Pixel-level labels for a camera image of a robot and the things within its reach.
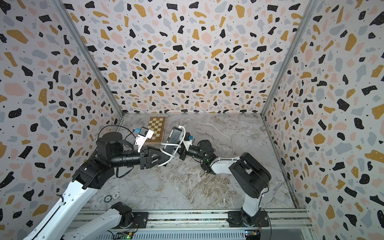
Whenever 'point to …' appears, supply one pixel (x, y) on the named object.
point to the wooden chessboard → (157, 125)
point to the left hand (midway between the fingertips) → (166, 156)
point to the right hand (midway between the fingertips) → (172, 144)
